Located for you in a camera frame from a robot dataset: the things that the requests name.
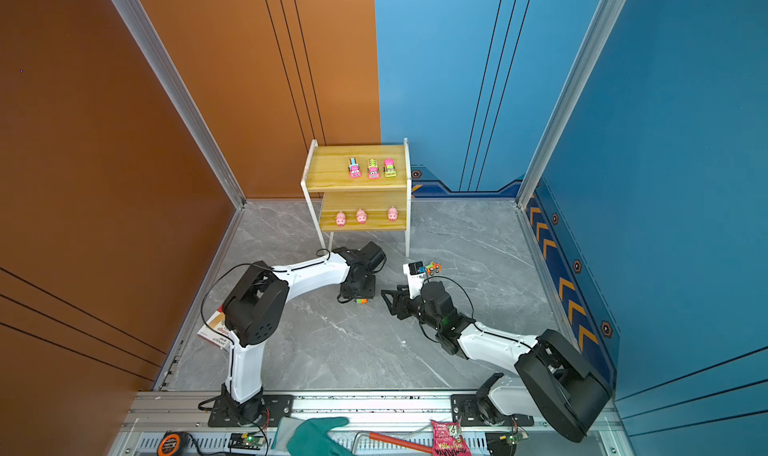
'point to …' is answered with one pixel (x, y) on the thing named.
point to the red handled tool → (390, 441)
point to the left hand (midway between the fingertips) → (368, 292)
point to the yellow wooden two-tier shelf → (363, 188)
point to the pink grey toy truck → (354, 168)
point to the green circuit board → (246, 441)
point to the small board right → (517, 436)
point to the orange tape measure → (171, 444)
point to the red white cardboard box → (215, 330)
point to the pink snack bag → (447, 440)
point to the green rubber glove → (311, 438)
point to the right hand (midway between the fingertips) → (387, 292)
